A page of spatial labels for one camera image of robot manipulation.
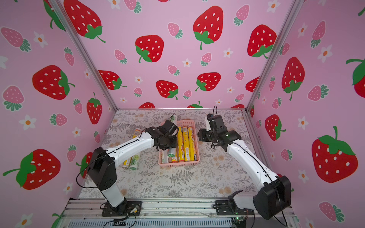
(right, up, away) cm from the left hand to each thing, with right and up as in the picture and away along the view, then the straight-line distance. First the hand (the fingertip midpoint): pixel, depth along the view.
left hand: (177, 144), depth 87 cm
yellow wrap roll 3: (+9, +3, +14) cm, 17 cm away
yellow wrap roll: (0, -6, +3) cm, 7 cm away
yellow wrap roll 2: (+5, -1, +9) cm, 10 cm away
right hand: (+18, +8, -6) cm, 20 cm away
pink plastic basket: (+9, +13, +33) cm, 37 cm away
